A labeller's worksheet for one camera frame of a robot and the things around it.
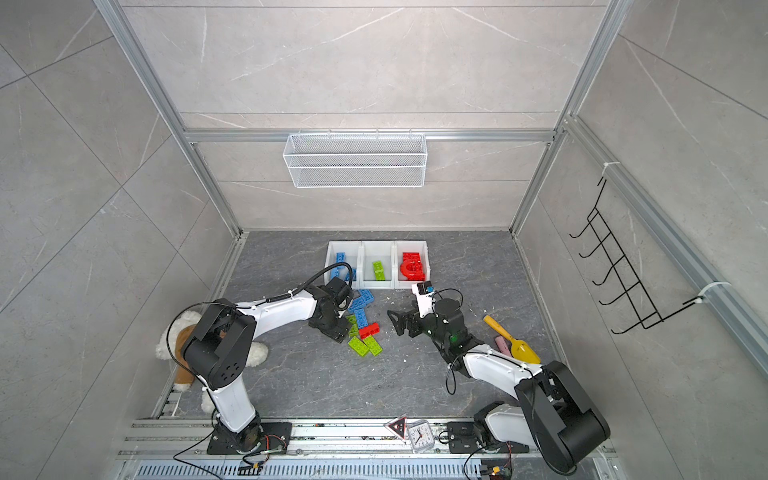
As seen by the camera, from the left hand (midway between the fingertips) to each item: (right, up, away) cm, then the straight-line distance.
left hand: (336, 323), depth 93 cm
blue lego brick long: (+7, +5, +2) cm, 9 cm away
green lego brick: (+13, +16, +11) cm, 24 cm away
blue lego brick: (-1, +21, +16) cm, 27 cm away
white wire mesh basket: (+5, +55, +8) cm, 55 cm away
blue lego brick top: (+9, +8, +6) cm, 14 cm away
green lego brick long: (+6, 0, -2) cm, 6 cm away
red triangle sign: (+20, -22, -18) cm, 35 cm away
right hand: (+21, +7, -8) cm, 23 cm away
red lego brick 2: (+25, +21, +15) cm, 36 cm away
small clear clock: (+25, -23, -20) cm, 40 cm away
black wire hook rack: (+72, +13, -29) cm, 78 cm away
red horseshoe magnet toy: (+25, +18, +11) cm, 32 cm away
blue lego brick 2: (+8, +2, +2) cm, 8 cm away
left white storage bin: (+2, +23, +19) cm, 30 cm away
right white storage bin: (+25, +25, +15) cm, 38 cm away
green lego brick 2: (+8, -6, -5) cm, 11 cm away
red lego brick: (+11, -1, -3) cm, 12 cm away
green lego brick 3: (+12, -5, -5) cm, 14 cm away
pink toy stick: (+51, -5, -5) cm, 52 cm away
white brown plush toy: (-45, -3, -10) cm, 46 cm away
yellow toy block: (+55, -6, -7) cm, 56 cm away
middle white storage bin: (+12, +23, +18) cm, 32 cm away
